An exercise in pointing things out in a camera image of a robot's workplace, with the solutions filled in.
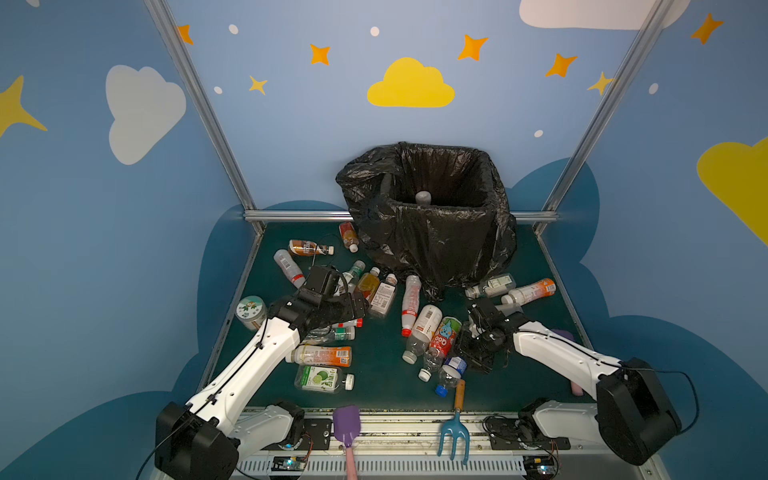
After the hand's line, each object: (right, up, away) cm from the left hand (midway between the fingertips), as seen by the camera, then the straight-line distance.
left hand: (357, 308), depth 79 cm
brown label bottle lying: (-25, +17, +29) cm, 42 cm away
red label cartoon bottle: (+25, -9, +7) cm, 28 cm away
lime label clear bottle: (-10, -20, +1) cm, 22 cm away
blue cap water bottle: (+26, -20, +5) cm, 33 cm away
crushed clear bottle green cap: (-9, -9, +8) cm, 15 cm away
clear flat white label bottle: (+7, +1, +18) cm, 19 cm away
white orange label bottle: (+59, +3, +20) cm, 63 cm away
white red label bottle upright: (+16, -1, +15) cm, 21 cm away
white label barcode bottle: (+20, -6, +10) cm, 23 cm away
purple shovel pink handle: (-2, -30, -4) cm, 31 cm away
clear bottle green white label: (+44, +4, +19) cm, 48 cm away
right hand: (+27, -15, +5) cm, 31 cm away
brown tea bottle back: (-6, +21, +33) cm, 39 cm away
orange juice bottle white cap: (-14, -14, +4) cm, 20 cm away
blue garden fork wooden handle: (+26, -30, -4) cm, 39 cm away
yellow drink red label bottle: (+2, +5, +19) cm, 20 cm away
